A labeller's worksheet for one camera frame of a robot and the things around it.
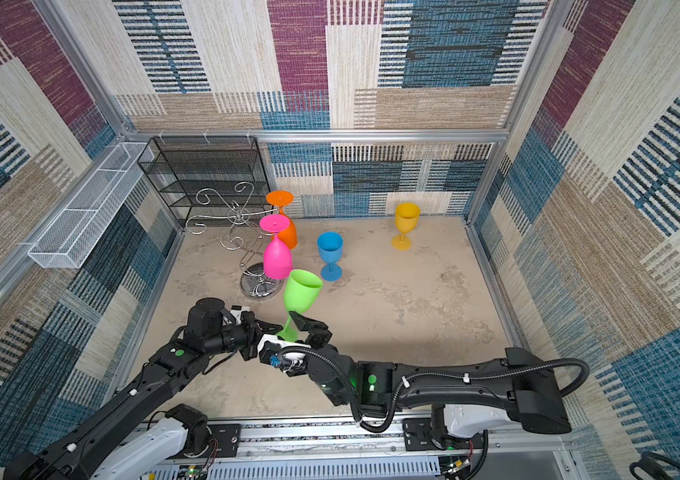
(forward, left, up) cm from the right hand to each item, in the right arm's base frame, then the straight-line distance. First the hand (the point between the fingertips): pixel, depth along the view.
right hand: (292, 325), depth 66 cm
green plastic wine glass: (+7, -2, +1) cm, 7 cm away
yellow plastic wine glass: (+42, -33, -10) cm, 54 cm away
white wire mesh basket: (+20, +52, +9) cm, 57 cm away
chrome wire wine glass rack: (+27, +19, -23) cm, 40 cm away
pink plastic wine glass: (+20, +6, -1) cm, 21 cm away
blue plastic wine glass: (+28, -8, -10) cm, 31 cm away
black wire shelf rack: (+60, +35, -6) cm, 70 cm away
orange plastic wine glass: (+34, +5, +6) cm, 35 cm away
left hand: (+4, +3, -7) cm, 9 cm away
